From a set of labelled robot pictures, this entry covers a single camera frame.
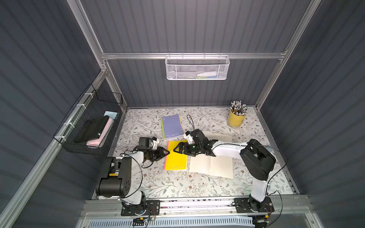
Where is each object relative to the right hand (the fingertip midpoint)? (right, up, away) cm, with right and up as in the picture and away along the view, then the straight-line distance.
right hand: (177, 153), depth 85 cm
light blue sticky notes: (-38, +24, -4) cm, 45 cm away
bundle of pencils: (+40, +28, +9) cm, 50 cm away
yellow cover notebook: (-2, -5, +4) cm, 7 cm away
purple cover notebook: (-6, +15, +22) cm, 28 cm away
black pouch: (-40, +16, -17) cm, 47 cm away
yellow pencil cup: (+41, +20, +16) cm, 48 cm away
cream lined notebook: (+22, -8, +3) cm, 23 cm away
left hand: (-6, -1, +5) cm, 8 cm away
